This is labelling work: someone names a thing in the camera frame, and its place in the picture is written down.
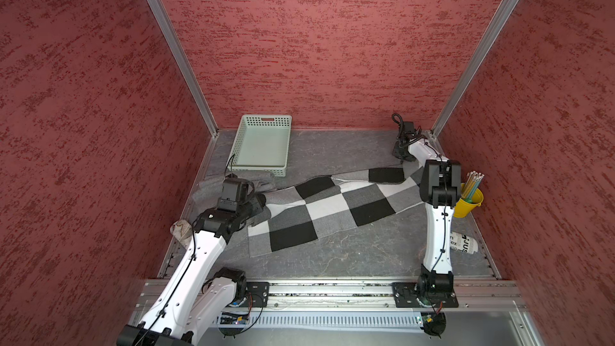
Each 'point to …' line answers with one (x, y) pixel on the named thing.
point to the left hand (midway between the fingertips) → (255, 207)
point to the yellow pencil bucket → (463, 207)
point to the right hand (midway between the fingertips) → (405, 155)
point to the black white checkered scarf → (315, 209)
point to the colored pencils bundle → (472, 183)
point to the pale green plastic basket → (262, 144)
